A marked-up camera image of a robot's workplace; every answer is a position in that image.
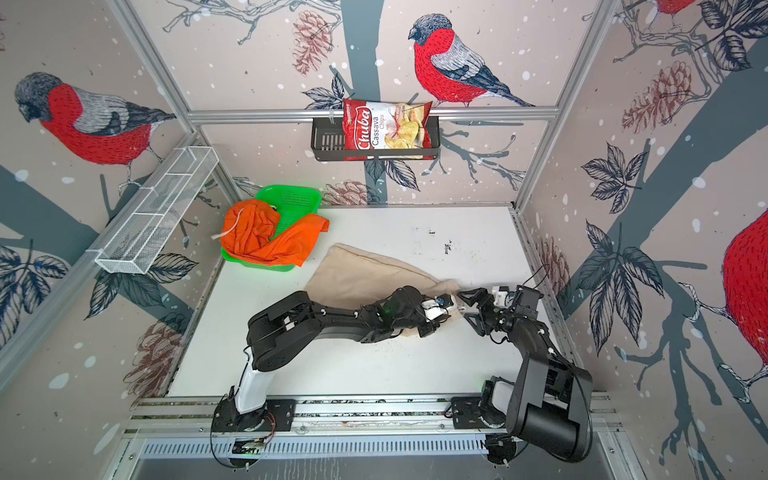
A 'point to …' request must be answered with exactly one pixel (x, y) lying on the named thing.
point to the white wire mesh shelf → (147, 231)
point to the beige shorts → (415, 299)
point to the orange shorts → (248, 227)
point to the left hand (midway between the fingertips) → (450, 315)
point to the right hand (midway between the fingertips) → (460, 307)
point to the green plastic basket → (293, 203)
